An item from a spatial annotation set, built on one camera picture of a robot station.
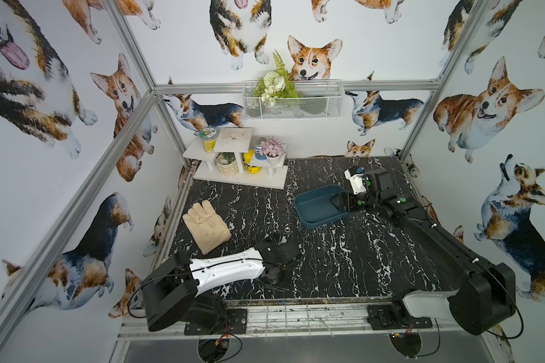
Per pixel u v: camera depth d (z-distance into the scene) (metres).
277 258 0.60
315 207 1.05
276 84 0.78
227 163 1.10
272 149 0.90
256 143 0.96
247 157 1.05
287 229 0.95
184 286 0.42
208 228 0.96
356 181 0.74
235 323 0.74
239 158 1.08
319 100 0.93
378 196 0.62
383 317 0.74
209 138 0.98
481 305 0.40
